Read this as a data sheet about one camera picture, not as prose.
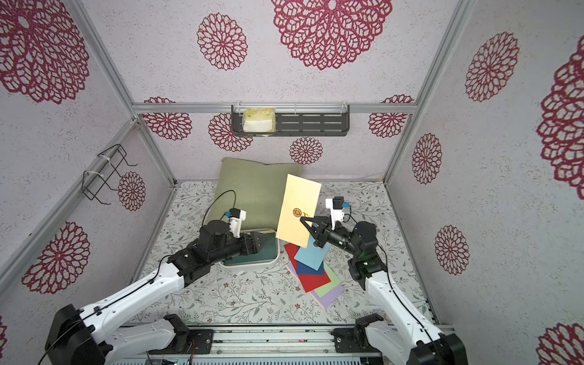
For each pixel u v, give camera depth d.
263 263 0.89
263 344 0.74
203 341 0.74
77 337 0.38
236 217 0.68
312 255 0.94
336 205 0.61
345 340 0.73
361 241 0.55
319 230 0.64
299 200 0.65
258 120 0.90
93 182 0.73
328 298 0.84
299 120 0.94
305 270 0.90
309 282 0.86
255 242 0.66
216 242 0.59
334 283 0.87
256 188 0.94
